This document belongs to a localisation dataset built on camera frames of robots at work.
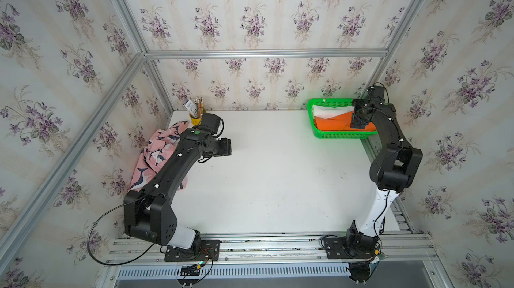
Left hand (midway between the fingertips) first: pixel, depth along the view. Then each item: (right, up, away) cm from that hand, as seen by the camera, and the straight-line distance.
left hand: (223, 150), depth 83 cm
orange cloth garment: (+58, +12, +20) cm, 63 cm away
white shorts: (+53, +19, +27) cm, 63 cm away
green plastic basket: (+65, +26, +39) cm, 80 cm away
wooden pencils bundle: (-16, +21, +20) cm, 34 cm away
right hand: (+60, +19, +11) cm, 64 cm away
